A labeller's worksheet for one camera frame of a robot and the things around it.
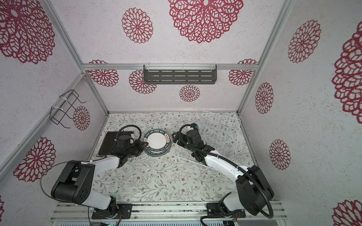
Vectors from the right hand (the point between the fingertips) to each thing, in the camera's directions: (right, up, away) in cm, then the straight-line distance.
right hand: (176, 134), depth 83 cm
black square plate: (-49, -6, +18) cm, 53 cm away
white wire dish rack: (+33, +1, +23) cm, 40 cm away
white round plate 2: (-13, -13, +12) cm, 22 cm away
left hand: (-18, -7, +9) cm, 22 cm away
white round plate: (-12, -5, +12) cm, 18 cm away
